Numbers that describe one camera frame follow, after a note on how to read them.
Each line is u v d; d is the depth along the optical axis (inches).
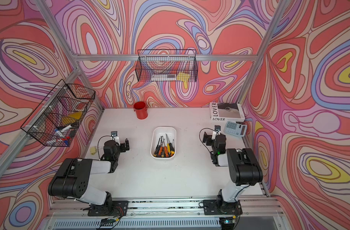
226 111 44.3
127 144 34.8
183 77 35.8
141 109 42.4
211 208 28.9
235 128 41.2
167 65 38.1
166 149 36.8
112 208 28.3
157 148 37.3
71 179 17.9
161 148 36.8
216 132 31.6
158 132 40.0
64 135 28.2
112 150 28.4
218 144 28.8
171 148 36.7
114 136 31.4
